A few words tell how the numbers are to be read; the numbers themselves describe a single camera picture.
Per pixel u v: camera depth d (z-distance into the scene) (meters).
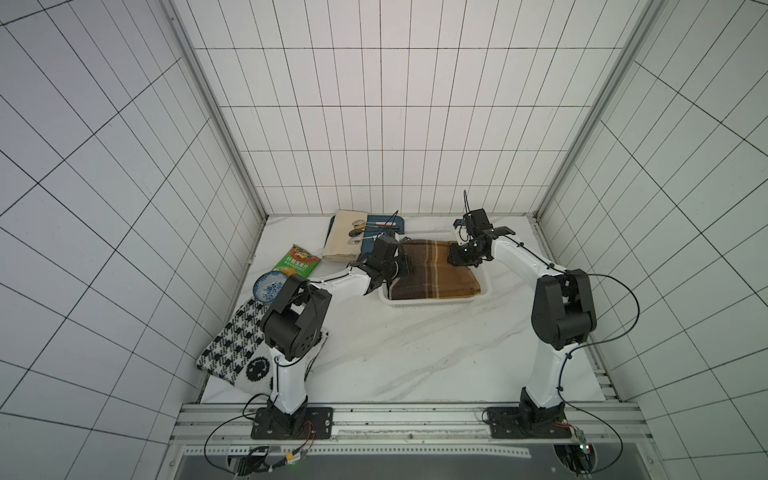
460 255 0.87
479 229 0.76
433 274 0.90
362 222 1.17
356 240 1.10
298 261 1.03
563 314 0.51
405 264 0.92
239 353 0.81
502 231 0.71
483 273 0.91
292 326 0.50
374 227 1.17
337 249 1.07
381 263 0.74
